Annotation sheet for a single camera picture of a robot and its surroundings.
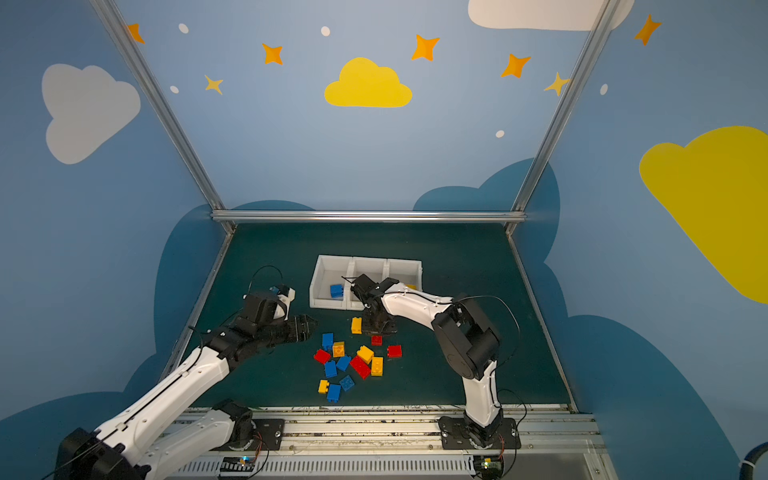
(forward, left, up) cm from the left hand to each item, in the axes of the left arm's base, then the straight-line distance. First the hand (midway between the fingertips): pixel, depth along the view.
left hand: (308, 322), depth 82 cm
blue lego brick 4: (-13, -11, -11) cm, 20 cm away
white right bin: (+23, -29, -6) cm, 37 cm away
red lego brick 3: (-6, -3, -11) cm, 13 cm away
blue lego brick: (+16, -5, -9) cm, 19 cm away
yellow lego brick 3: (-8, -19, -12) cm, 24 cm away
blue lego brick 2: (-1, -4, -9) cm, 11 cm away
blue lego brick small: (-9, -6, -11) cm, 16 cm away
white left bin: (+18, -2, -11) cm, 21 cm away
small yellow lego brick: (-15, -5, -10) cm, 19 cm away
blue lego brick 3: (-7, -9, -11) cm, 16 cm away
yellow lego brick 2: (-4, -8, -9) cm, 13 cm away
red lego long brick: (-1, -19, -9) cm, 21 cm away
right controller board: (-31, -48, -15) cm, 59 cm away
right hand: (+2, -18, -10) cm, 21 cm away
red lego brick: (-4, -25, -11) cm, 27 cm away
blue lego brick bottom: (-16, -8, -11) cm, 21 cm away
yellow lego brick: (+4, -13, -9) cm, 16 cm away
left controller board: (-32, +15, -15) cm, 38 cm away
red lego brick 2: (-9, -15, -11) cm, 20 cm away
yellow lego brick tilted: (-5, -16, -10) cm, 19 cm away
